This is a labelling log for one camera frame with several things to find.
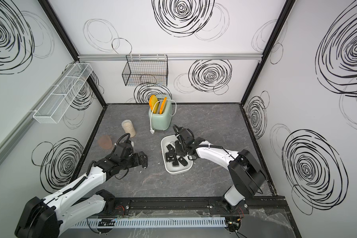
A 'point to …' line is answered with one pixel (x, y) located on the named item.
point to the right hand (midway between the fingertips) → (179, 148)
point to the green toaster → (162, 122)
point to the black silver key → (175, 164)
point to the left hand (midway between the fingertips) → (141, 158)
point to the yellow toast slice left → (152, 100)
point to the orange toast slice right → (163, 105)
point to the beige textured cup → (128, 128)
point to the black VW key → (174, 155)
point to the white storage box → (168, 168)
